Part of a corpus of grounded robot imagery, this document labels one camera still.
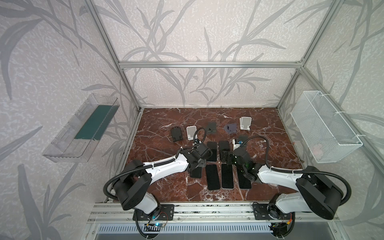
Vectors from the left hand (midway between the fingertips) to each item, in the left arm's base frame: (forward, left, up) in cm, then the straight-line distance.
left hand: (201, 155), depth 88 cm
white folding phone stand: (+26, -31, -1) cm, 41 cm away
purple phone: (-9, +3, -4) cm, 10 cm away
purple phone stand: (+24, -21, -5) cm, 32 cm away
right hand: (+5, -16, +1) cm, 16 cm away
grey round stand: (+23, -7, -3) cm, 24 cm away
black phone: (+8, -16, -9) cm, 19 cm away
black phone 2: (-14, -24, -4) cm, 28 cm away
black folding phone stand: (+17, +17, -2) cm, 24 cm away
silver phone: (-10, -15, -6) cm, 19 cm away
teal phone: (+10, -8, -6) cm, 14 cm away
